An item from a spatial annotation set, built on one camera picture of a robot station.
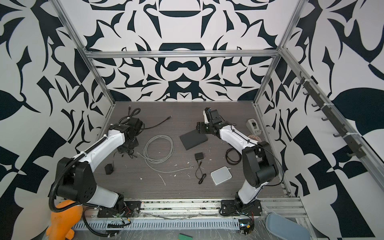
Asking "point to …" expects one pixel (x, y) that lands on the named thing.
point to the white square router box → (220, 175)
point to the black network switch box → (192, 139)
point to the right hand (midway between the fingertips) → (202, 125)
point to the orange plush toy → (63, 223)
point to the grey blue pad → (284, 229)
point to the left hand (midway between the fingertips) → (128, 143)
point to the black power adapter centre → (199, 156)
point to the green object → (182, 237)
